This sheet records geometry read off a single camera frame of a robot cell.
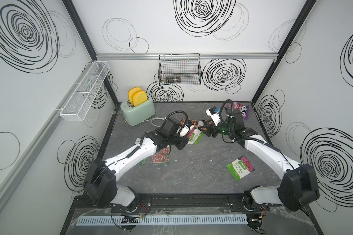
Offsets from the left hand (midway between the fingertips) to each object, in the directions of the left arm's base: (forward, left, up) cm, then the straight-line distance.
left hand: (186, 138), depth 80 cm
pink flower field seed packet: (-4, +14, -17) cm, 23 cm away
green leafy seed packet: (-8, +26, -17) cm, 32 cm away
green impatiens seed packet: (-9, -33, -16) cm, 38 cm away
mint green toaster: (+20, +35, -5) cm, 41 cm away
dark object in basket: (+32, +9, +16) cm, 37 cm away
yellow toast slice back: (+31, +37, +5) cm, 48 cm away
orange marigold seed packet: (+22, -8, -15) cm, 28 cm away
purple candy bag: (+37, -47, -14) cm, 61 cm away
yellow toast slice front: (+29, +31, +3) cm, 42 cm away
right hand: (+6, -9, +6) cm, 12 cm away
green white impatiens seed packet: (+2, -5, 0) cm, 5 cm away
